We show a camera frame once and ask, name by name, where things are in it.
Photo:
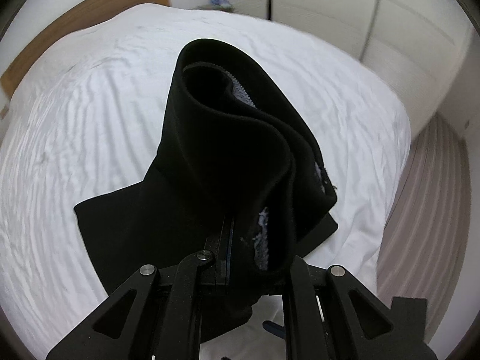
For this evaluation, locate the wooden headboard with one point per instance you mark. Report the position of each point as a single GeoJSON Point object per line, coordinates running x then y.
{"type": "Point", "coordinates": [93, 11]}

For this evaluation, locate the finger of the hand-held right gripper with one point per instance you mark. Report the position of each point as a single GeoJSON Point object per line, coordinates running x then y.
{"type": "Point", "coordinates": [275, 329]}

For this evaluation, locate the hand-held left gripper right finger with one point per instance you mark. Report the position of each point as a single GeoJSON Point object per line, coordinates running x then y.
{"type": "Point", "coordinates": [300, 292]}

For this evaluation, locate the black pants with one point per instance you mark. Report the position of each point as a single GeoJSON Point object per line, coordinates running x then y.
{"type": "Point", "coordinates": [225, 138]}

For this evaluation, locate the white wardrobe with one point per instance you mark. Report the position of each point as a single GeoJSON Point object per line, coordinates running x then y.
{"type": "Point", "coordinates": [318, 0]}

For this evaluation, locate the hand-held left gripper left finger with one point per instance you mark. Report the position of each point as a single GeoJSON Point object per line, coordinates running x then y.
{"type": "Point", "coordinates": [228, 258]}

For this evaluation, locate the white duvet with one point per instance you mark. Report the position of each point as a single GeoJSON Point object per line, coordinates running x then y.
{"type": "Point", "coordinates": [75, 138]}

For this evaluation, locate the blue patterned box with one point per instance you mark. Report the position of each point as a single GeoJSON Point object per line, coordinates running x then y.
{"type": "Point", "coordinates": [222, 2]}

